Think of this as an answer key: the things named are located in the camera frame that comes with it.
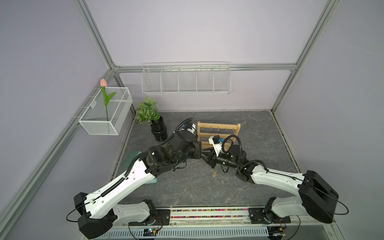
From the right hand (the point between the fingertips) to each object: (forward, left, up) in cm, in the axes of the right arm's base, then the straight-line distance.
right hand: (198, 152), depth 74 cm
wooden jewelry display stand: (+31, -6, -23) cm, 39 cm away
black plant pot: (+18, +24, -5) cm, 30 cm away
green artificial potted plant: (+23, +29, +5) cm, 37 cm away
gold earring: (-3, -10, -22) cm, 24 cm away
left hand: (-3, -1, +9) cm, 9 cm away
